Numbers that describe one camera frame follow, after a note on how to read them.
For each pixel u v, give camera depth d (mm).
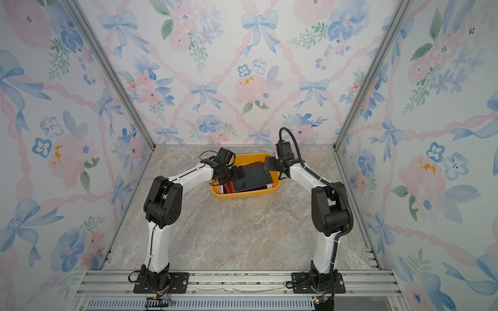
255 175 1036
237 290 729
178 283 735
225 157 813
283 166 718
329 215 511
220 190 992
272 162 875
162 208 561
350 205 456
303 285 730
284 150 763
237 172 903
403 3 679
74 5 684
